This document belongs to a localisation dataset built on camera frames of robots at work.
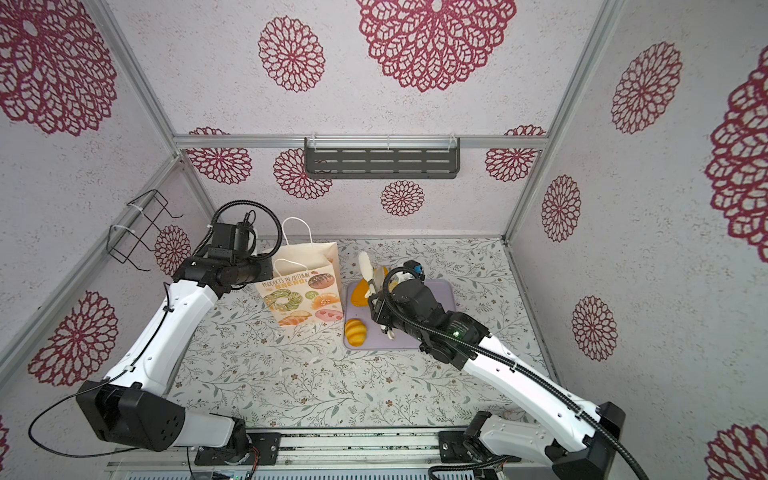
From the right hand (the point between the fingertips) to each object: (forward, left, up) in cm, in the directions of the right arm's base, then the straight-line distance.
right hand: (372, 296), depth 68 cm
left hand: (+10, +29, -5) cm, 31 cm away
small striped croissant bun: (+4, +6, -25) cm, 27 cm away
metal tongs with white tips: (+4, -1, +1) cm, 5 cm away
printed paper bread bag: (+9, +19, -9) cm, 23 cm away
